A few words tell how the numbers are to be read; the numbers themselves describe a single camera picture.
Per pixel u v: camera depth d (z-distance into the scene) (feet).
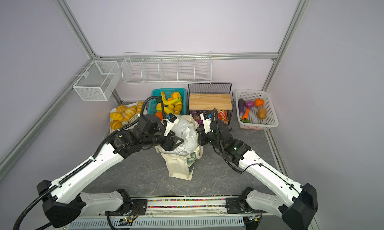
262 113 3.49
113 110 3.78
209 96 3.34
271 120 3.33
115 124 3.36
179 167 2.42
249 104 3.64
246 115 3.55
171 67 3.29
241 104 3.67
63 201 1.28
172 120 1.94
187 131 2.32
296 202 1.26
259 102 3.70
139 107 3.70
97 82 3.14
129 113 3.63
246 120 3.44
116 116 3.55
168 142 1.99
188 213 2.39
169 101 3.59
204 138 2.12
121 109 3.66
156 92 3.78
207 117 2.03
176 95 3.67
